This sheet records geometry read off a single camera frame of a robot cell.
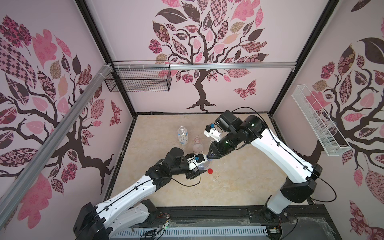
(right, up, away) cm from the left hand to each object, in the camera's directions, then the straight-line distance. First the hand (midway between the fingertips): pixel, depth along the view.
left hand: (201, 165), depth 73 cm
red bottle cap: (+6, -8, +17) cm, 20 cm away
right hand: (+5, +5, -9) cm, 11 cm away
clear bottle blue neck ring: (+2, +6, -10) cm, 11 cm away
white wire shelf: (+59, +14, -7) cm, 61 cm away
